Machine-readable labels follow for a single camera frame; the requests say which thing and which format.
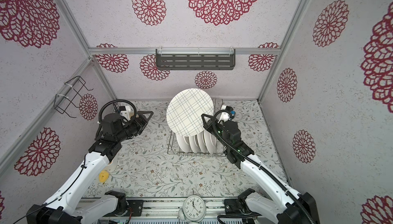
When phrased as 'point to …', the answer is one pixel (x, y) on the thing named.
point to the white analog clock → (194, 209)
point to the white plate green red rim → (183, 143)
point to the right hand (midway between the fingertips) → (201, 113)
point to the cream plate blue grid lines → (184, 109)
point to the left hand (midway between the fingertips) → (151, 119)
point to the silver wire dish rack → (173, 148)
